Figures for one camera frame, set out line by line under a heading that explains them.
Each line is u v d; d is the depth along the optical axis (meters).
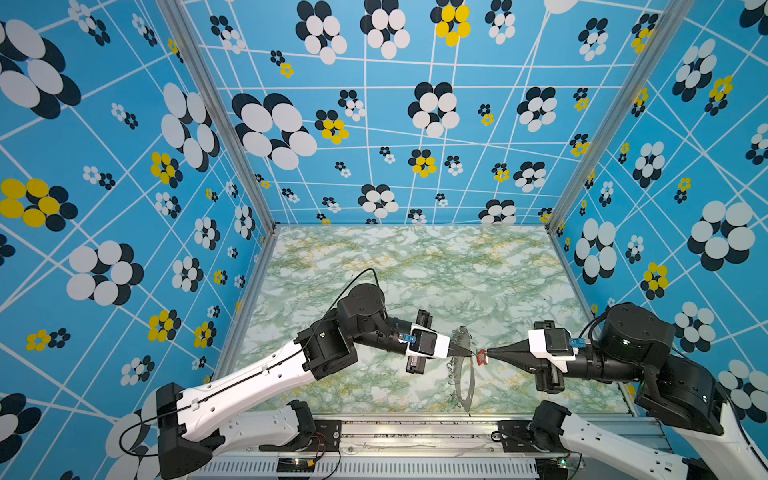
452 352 0.40
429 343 0.39
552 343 0.37
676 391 0.37
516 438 0.73
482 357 0.48
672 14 0.68
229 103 0.87
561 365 0.40
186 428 0.38
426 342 0.39
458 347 0.49
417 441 1.16
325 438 0.73
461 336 0.56
